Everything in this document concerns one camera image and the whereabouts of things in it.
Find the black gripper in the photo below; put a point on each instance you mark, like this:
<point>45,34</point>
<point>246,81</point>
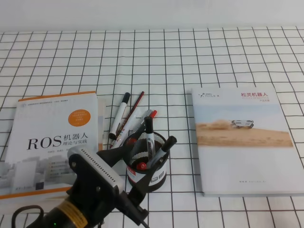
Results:
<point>96,199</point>

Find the black mesh pen holder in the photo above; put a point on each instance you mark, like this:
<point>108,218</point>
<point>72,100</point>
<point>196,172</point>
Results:
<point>139,152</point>

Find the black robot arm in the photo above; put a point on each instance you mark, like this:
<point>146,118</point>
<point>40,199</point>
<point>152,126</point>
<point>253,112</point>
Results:
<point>64,215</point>

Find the red pen inside holder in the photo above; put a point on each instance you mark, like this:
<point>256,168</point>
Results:
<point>141,166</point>

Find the upright black marker in holder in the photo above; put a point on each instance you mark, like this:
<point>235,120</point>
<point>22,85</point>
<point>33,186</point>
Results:
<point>149,137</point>

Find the silver grey pen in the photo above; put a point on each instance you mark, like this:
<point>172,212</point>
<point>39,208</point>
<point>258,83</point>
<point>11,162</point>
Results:
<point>139,122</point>

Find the leaning black marker in holder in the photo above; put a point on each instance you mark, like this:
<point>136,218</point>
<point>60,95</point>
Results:
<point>164,150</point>

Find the white printed marker pen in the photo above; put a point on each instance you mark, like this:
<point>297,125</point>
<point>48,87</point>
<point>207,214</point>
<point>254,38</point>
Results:
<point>119,140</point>

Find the red cap gel pen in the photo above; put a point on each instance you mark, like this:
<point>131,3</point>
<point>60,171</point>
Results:
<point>141,129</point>

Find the white marker black cap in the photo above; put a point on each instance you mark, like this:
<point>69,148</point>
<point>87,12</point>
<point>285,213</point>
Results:
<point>119,115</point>

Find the dark red pencil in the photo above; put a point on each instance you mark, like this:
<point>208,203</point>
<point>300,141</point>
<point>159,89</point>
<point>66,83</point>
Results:
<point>130,113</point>

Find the thin book under textbook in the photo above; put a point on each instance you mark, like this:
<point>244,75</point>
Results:
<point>100,122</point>

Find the white ROS robotics textbook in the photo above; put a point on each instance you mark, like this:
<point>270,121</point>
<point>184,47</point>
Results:
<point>44,129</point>

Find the white AgileX product brochure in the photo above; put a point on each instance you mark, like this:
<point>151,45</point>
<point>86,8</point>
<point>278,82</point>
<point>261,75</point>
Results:
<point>244,143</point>

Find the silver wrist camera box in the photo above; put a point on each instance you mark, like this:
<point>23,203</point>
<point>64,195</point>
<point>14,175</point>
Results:
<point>99,165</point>

